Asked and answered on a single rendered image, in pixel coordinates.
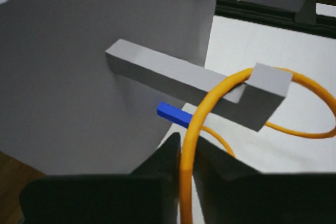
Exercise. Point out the orange cable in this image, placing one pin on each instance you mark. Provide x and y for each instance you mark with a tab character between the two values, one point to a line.
199	116

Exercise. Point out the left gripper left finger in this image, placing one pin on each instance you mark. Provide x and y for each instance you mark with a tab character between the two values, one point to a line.
139	197

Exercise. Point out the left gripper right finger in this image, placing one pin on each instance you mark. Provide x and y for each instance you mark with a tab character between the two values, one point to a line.
229	195

